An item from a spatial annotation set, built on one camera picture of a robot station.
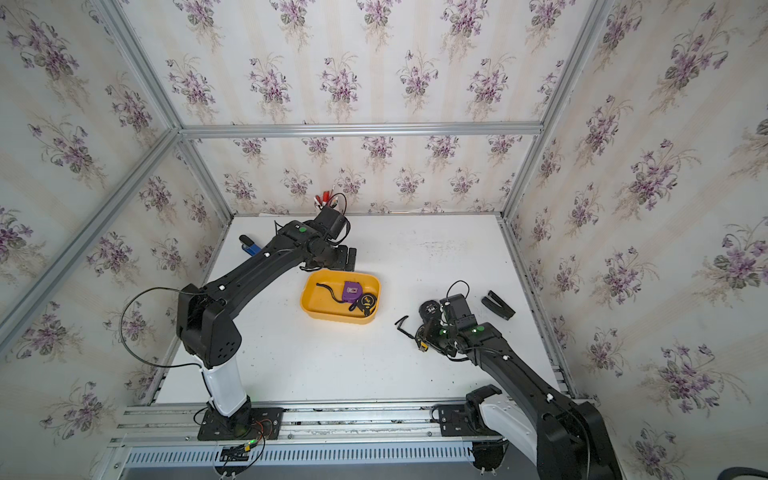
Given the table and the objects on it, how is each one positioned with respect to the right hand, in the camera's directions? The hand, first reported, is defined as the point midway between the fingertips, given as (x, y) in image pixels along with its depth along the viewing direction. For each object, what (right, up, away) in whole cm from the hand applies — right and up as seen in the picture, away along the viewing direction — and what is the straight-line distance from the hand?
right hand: (424, 337), depth 84 cm
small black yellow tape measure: (-17, +8, +8) cm, 20 cm away
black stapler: (+24, +7, +9) cm, 27 cm away
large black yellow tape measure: (+2, +6, +5) cm, 8 cm away
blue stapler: (-60, +26, +21) cm, 68 cm away
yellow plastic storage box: (-33, +8, +11) cm, 36 cm away
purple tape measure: (-22, +11, +12) cm, 27 cm away
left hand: (-23, +21, +3) cm, 31 cm away
